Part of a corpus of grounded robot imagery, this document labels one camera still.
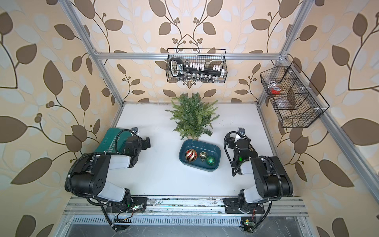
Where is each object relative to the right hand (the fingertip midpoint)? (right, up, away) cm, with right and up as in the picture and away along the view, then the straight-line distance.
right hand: (237, 135), depth 92 cm
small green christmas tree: (-27, +11, -22) cm, 37 cm away
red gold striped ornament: (-29, -11, -7) cm, 32 cm away
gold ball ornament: (-22, -12, -5) cm, 25 cm away
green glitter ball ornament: (-18, -14, -7) cm, 24 cm away
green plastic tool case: (-80, -4, +2) cm, 80 cm away
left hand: (-64, -2, +2) cm, 64 cm away
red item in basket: (+18, +25, -10) cm, 33 cm away
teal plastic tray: (-24, -8, +4) cm, 26 cm away
